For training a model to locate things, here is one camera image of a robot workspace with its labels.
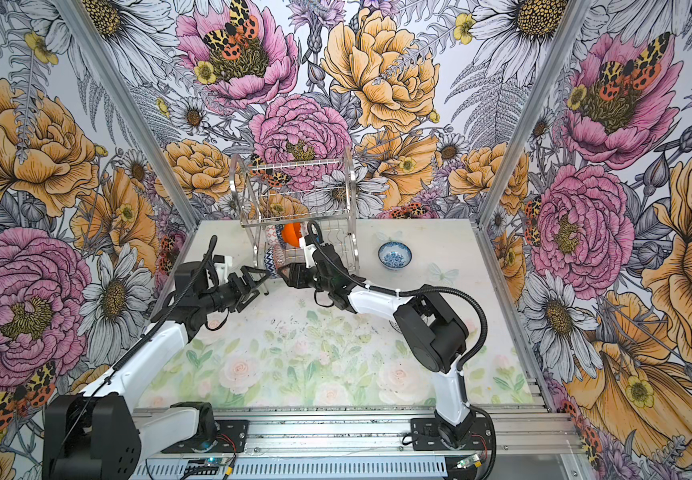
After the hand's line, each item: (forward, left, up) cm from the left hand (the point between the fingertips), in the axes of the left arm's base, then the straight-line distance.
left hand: (266, 289), depth 82 cm
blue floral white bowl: (+23, -39, -15) cm, 48 cm away
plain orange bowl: (+25, -4, -4) cm, 25 cm away
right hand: (+5, -5, -2) cm, 7 cm away
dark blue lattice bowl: (+25, 0, -2) cm, 25 cm away
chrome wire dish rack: (+45, +6, -9) cm, 47 cm away
